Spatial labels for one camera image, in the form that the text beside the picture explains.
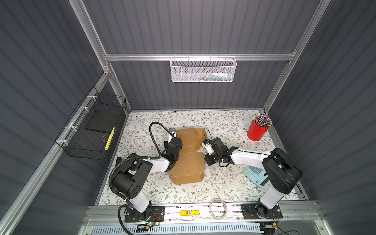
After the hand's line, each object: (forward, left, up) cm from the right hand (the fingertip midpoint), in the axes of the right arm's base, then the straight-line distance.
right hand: (206, 159), depth 92 cm
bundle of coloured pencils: (+22, -38, +11) cm, 45 cm away
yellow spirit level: (-30, +8, +1) cm, 31 cm away
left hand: (+11, +21, +9) cm, 26 cm away
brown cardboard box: (-3, +10, -3) cm, 11 cm away
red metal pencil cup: (+18, -35, +4) cm, 39 cm away
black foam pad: (+7, +55, +30) cm, 63 cm away
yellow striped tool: (-3, +49, +28) cm, 56 cm away
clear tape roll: (-31, -1, 0) cm, 31 cm away
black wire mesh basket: (0, +61, +28) cm, 67 cm away
